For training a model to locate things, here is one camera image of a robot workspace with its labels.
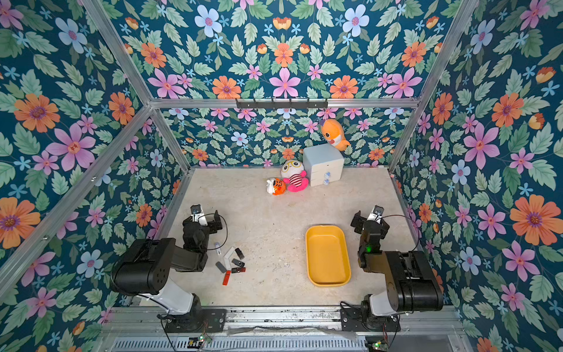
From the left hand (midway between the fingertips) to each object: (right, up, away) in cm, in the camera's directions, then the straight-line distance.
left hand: (205, 210), depth 92 cm
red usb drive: (+12, -25, -8) cm, 29 cm away
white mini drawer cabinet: (+52, +21, +11) cm, 57 cm away
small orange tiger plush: (+29, +10, +14) cm, 33 cm away
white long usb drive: (+11, -19, -5) cm, 22 cm away
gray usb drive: (+9, -22, -6) cm, 24 cm away
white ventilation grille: (+21, -41, -22) cm, 51 cm away
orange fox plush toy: (+55, +34, +4) cm, 65 cm away
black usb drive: (+15, -17, -3) cm, 24 cm away
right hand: (+71, -1, -1) cm, 71 cm away
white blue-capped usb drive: (+11, -13, -15) cm, 23 cm away
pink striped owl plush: (+38, +16, +16) cm, 44 cm away
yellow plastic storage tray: (+52, -19, 0) cm, 55 cm away
